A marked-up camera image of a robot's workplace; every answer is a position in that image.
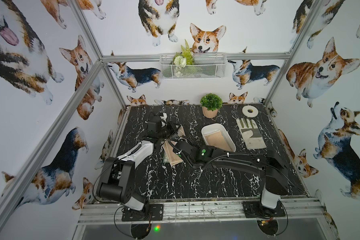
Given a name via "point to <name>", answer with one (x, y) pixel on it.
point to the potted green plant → (211, 103)
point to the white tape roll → (253, 114)
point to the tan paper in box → (216, 139)
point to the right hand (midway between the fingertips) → (184, 147)
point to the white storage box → (209, 128)
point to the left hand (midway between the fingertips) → (183, 122)
